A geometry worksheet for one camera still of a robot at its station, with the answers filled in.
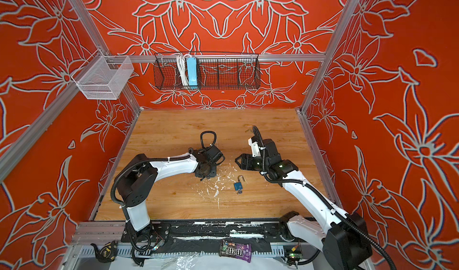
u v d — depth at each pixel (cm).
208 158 71
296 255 68
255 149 72
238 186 85
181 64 88
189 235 74
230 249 68
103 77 92
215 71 98
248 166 68
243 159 70
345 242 38
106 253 67
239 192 84
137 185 48
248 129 109
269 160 60
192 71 90
